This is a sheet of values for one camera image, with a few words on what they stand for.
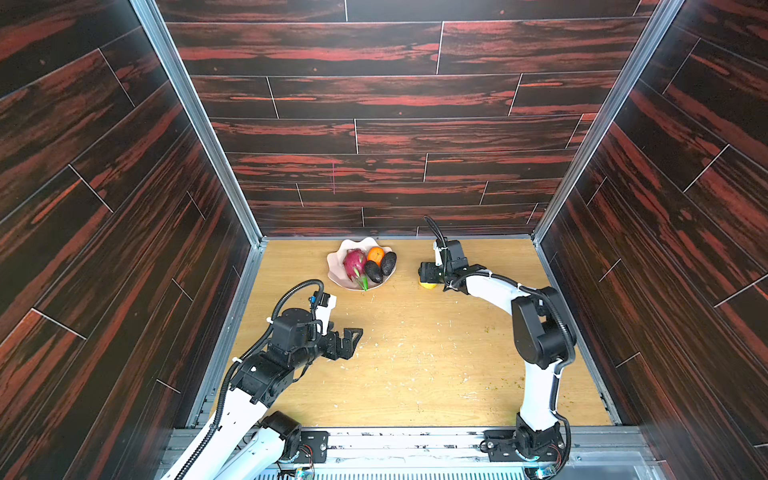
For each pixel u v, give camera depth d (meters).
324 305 0.63
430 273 0.90
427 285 1.02
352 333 0.64
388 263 1.01
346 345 0.64
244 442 0.48
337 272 1.05
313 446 0.74
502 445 0.73
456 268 0.78
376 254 1.04
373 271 1.00
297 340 0.53
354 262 1.02
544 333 0.52
